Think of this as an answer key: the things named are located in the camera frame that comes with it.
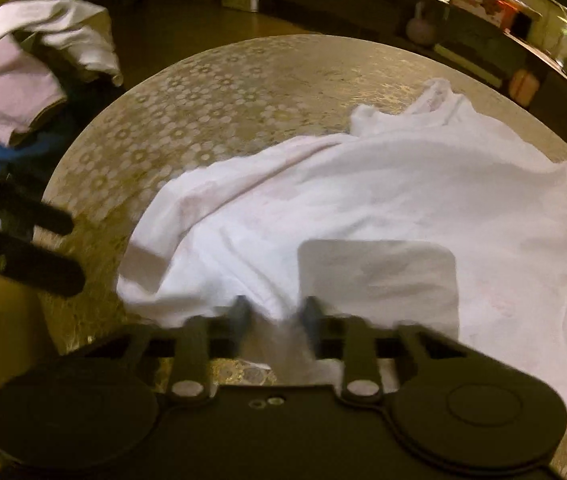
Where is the pile of clothes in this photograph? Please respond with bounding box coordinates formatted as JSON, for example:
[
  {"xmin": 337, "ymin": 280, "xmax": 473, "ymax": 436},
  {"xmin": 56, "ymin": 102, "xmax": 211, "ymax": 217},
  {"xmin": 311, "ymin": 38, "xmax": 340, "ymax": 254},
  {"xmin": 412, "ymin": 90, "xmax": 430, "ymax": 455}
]
[{"xmin": 0, "ymin": 0, "xmax": 124, "ymax": 174}]

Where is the white t-shirt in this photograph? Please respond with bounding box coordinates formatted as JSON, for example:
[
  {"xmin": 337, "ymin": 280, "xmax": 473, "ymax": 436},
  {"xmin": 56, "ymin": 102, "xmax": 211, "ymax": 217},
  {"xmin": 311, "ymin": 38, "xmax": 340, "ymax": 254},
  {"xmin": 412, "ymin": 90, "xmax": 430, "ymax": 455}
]
[{"xmin": 116, "ymin": 79, "xmax": 567, "ymax": 403}]

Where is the gold lace tablecloth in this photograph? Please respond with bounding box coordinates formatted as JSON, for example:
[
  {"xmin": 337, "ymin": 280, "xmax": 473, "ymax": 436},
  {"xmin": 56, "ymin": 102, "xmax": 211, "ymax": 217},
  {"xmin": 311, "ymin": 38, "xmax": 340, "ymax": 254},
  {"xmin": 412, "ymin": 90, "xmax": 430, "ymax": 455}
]
[{"xmin": 37, "ymin": 32, "xmax": 567, "ymax": 480}]

